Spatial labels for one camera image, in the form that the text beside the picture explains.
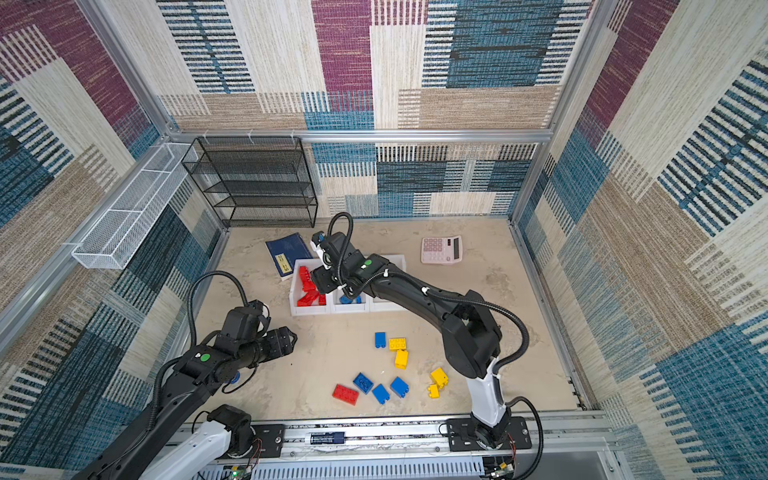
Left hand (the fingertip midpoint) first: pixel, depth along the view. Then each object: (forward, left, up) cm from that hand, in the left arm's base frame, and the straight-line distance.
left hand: (287, 336), depth 79 cm
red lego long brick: (+16, -6, -9) cm, 19 cm away
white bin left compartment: (+17, +2, -6) cm, 18 cm away
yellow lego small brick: (-11, -38, -10) cm, 41 cm away
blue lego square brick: (+3, -24, -11) cm, 26 cm away
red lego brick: (+23, 0, -11) cm, 25 cm away
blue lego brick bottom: (-11, -24, -11) cm, 29 cm away
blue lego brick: (+16, -13, -9) cm, 22 cm away
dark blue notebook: (+37, +11, -10) cm, 40 cm away
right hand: (+15, -9, +6) cm, 18 cm away
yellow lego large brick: (-8, -40, -9) cm, 42 cm away
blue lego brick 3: (-10, -29, -10) cm, 32 cm away
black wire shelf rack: (+55, +20, +8) cm, 59 cm away
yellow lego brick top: (+1, -29, -9) cm, 30 cm away
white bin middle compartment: (+14, -18, -10) cm, 25 cm away
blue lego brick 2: (-9, -19, -11) cm, 24 cm away
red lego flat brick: (-12, -15, -10) cm, 21 cm away
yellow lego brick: (-3, -30, -9) cm, 32 cm away
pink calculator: (+35, -46, -8) cm, 58 cm away
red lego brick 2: (+16, -1, -9) cm, 18 cm away
